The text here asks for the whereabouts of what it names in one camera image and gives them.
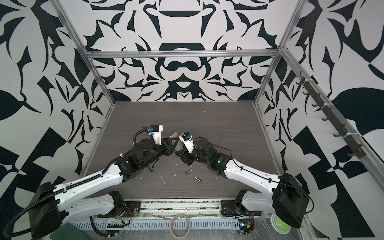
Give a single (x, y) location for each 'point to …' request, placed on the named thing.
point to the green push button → (279, 225)
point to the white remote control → (179, 146)
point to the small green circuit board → (246, 226)
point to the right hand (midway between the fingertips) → (179, 149)
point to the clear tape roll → (179, 226)
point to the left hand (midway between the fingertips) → (177, 136)
